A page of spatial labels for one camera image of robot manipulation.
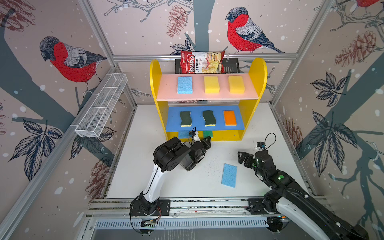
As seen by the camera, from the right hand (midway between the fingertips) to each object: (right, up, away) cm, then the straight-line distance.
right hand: (242, 156), depth 82 cm
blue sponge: (-35, +10, +17) cm, 40 cm away
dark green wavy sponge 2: (-18, +22, +10) cm, 30 cm away
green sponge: (-19, +11, +16) cm, 27 cm away
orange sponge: (-5, +21, +10) cm, 24 cm away
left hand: (-16, +8, +12) cm, 22 cm away
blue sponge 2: (-7, -11, +1) cm, 13 cm away
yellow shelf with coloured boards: (-11, +31, +38) cm, 51 cm away
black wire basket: (-3, +56, +13) cm, 58 cm away
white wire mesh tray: (-77, +19, -12) cm, 80 cm away
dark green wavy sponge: (-33, +21, +10) cm, 40 cm away
